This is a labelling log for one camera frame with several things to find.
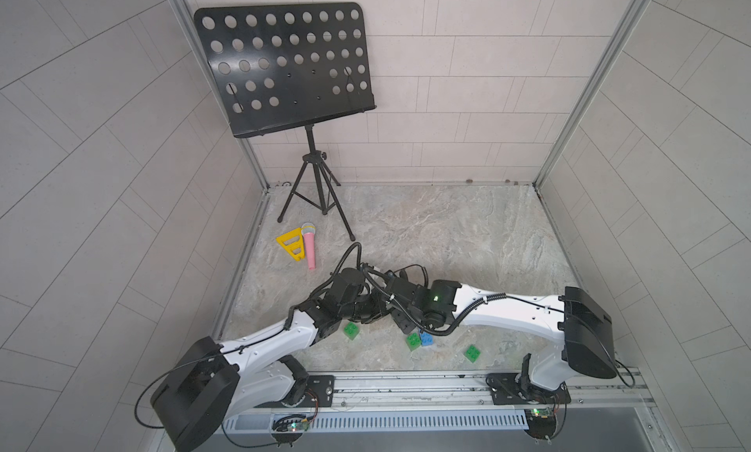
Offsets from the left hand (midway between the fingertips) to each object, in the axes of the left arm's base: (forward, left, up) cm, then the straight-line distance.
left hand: (402, 309), depth 77 cm
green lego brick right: (-9, -19, -6) cm, 22 cm away
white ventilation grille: (-24, +3, -8) cm, 25 cm away
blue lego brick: (-6, -7, -7) cm, 12 cm away
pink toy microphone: (+28, +31, -5) cm, 42 cm away
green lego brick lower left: (-4, +13, -4) cm, 15 cm away
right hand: (-1, 0, -2) cm, 3 cm away
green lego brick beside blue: (-7, -3, -5) cm, 9 cm away
